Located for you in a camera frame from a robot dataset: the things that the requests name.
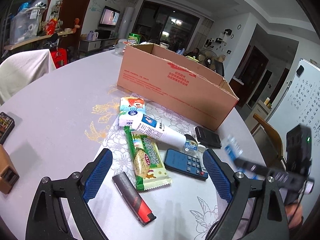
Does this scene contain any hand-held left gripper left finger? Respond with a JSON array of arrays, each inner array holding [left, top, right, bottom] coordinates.
[[25, 148, 113, 240]]

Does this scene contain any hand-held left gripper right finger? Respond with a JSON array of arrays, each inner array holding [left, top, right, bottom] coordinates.
[[202, 149, 290, 240]]

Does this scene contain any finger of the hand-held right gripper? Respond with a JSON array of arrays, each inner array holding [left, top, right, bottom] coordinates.
[[234, 158, 308, 188]]

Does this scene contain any blue and white small packet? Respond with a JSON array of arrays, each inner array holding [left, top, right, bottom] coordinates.
[[223, 134, 243, 162]]

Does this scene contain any strawberry print tissue pack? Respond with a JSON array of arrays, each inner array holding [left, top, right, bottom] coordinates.
[[119, 97, 147, 114]]

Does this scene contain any cardboard box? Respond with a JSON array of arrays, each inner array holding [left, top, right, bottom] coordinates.
[[117, 43, 240, 131]]

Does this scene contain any round grey desktop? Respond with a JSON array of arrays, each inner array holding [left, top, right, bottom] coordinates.
[[0, 47, 288, 240]]

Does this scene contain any person's right hand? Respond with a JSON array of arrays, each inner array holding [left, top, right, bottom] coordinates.
[[286, 202, 304, 229]]

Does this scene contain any wooden chair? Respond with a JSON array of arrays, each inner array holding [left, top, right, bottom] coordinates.
[[252, 113, 287, 170]]

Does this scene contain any red and black lighter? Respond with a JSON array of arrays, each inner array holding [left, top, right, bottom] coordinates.
[[112, 172, 157, 226]]

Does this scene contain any small clear bottle black cap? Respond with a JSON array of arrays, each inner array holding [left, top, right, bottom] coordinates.
[[184, 134, 200, 155]]

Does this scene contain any blue remote control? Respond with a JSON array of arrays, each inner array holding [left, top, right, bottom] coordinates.
[[164, 149, 209, 181]]

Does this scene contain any black flat case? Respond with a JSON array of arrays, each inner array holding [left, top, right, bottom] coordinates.
[[194, 126, 222, 149]]

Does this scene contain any green snack packet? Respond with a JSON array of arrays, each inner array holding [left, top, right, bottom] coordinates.
[[124, 126, 172, 192]]

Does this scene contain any whiteboard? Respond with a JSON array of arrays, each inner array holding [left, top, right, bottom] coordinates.
[[265, 58, 320, 155]]

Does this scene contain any white tissue pack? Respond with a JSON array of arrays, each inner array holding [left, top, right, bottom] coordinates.
[[117, 110, 140, 128]]

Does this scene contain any white tube with blue label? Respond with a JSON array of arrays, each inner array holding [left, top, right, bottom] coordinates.
[[131, 112, 190, 148]]

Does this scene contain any brown box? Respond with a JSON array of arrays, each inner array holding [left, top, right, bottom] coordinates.
[[0, 145, 20, 195]]

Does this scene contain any dark wooden door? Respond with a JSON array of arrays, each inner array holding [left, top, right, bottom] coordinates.
[[237, 44, 269, 93]]

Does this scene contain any black office chair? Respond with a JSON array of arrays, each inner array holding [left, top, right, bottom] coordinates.
[[214, 61, 225, 77]]

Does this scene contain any dark phone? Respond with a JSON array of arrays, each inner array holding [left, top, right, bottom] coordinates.
[[0, 112, 15, 144]]

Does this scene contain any standing fan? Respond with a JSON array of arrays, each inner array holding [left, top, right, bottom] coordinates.
[[199, 49, 217, 70]]

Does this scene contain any white covered chair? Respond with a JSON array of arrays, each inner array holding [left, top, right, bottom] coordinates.
[[0, 49, 57, 105]]

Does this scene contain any glass jar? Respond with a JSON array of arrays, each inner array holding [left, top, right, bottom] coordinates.
[[114, 39, 128, 56]]

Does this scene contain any television cabinet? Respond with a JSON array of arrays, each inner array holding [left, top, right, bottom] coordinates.
[[79, 38, 118, 53]]

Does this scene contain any green can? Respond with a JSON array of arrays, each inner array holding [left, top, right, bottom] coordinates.
[[128, 32, 142, 46]]

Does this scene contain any white standing air conditioner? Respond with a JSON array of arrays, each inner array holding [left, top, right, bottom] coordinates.
[[120, 7, 135, 40]]

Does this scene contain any television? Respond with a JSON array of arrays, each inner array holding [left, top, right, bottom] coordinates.
[[98, 5, 121, 28]]

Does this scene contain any dark glass sliding door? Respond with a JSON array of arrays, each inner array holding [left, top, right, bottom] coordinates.
[[134, 0, 200, 53]]

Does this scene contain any clear storage bin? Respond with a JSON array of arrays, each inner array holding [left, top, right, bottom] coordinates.
[[9, 6, 42, 45]]

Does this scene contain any brown wooden door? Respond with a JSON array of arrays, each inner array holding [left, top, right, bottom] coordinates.
[[59, 0, 98, 55]]

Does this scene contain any wooden wall shelf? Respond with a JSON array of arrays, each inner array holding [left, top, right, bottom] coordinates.
[[4, 31, 75, 50]]

